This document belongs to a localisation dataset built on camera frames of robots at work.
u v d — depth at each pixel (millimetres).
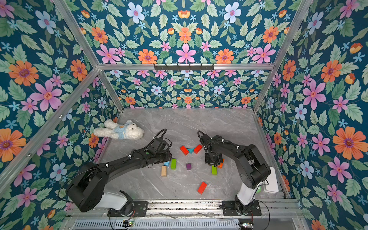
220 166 853
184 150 932
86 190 425
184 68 927
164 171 845
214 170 843
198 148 958
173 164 884
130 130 954
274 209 750
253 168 471
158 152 694
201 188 802
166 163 869
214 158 766
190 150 941
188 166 881
